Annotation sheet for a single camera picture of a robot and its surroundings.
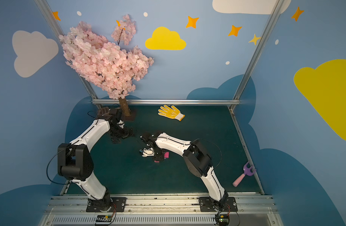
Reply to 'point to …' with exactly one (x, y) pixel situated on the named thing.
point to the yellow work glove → (172, 112)
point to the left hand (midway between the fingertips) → (128, 136)
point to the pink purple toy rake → (247, 171)
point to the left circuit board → (103, 218)
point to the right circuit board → (222, 220)
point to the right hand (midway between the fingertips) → (161, 154)
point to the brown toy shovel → (104, 110)
